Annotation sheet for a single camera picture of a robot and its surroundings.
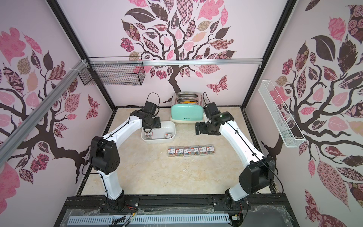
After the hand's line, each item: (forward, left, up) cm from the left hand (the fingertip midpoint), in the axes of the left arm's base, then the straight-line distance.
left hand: (155, 126), depth 92 cm
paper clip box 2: (-13, -16, -11) cm, 23 cm away
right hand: (-11, -31, +7) cm, 33 cm away
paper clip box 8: (-1, +7, -11) cm, 13 cm away
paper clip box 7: (-1, -7, -10) cm, 12 cm away
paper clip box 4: (-13, -26, -11) cm, 31 cm away
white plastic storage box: (0, 0, -10) cm, 10 cm away
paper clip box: (-13, -11, -11) cm, 20 cm away
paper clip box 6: (-13, -37, -10) cm, 40 cm away
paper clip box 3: (-13, -21, -11) cm, 27 cm away
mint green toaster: (+12, -21, +5) cm, 25 cm away
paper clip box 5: (-13, -32, -11) cm, 36 cm away
